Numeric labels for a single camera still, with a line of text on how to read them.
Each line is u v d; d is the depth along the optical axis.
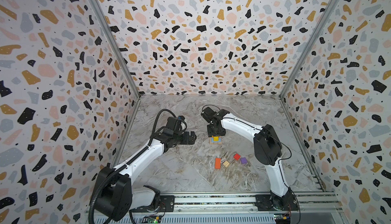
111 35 0.86
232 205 0.75
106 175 0.41
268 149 0.54
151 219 0.70
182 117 0.78
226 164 0.86
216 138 0.92
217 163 0.88
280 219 0.72
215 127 0.70
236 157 0.90
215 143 0.95
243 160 0.88
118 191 0.40
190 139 0.76
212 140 0.94
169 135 0.65
